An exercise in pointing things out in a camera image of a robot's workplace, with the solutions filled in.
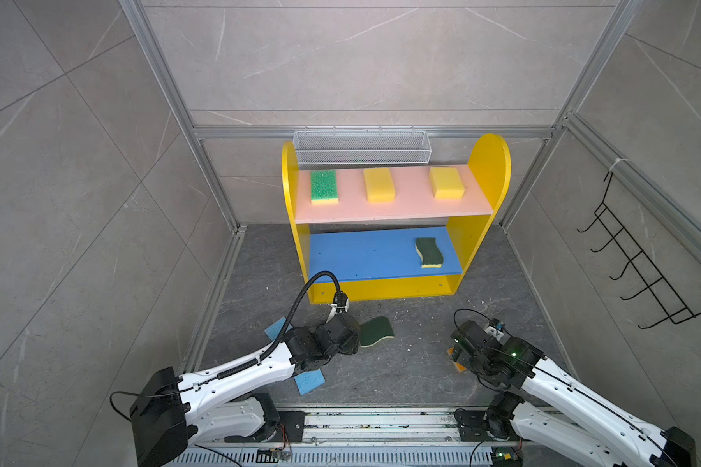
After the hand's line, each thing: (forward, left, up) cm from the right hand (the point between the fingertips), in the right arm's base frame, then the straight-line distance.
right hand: (467, 358), depth 79 cm
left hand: (+7, +31, +6) cm, 33 cm away
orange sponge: (-5, +5, +8) cm, 11 cm away
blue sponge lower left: (-4, +44, -5) cm, 45 cm away
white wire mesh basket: (+63, +27, +28) cm, 74 cm away
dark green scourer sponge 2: (+29, +7, +9) cm, 31 cm away
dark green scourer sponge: (+11, +25, -6) cm, 28 cm away
